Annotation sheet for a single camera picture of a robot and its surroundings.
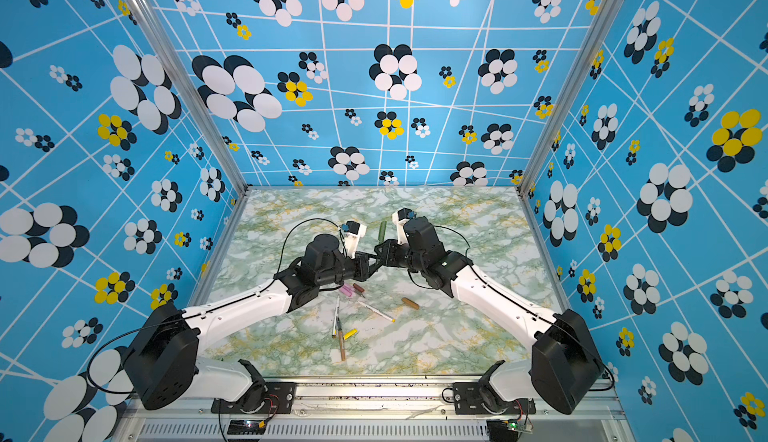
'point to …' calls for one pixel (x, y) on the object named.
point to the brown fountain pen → (341, 338)
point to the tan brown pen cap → (410, 303)
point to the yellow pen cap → (350, 333)
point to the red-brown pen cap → (358, 287)
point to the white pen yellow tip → (377, 312)
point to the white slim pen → (334, 335)
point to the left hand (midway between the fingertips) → (387, 260)
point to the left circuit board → (246, 427)
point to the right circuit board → (521, 426)
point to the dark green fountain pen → (382, 232)
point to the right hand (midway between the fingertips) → (377, 249)
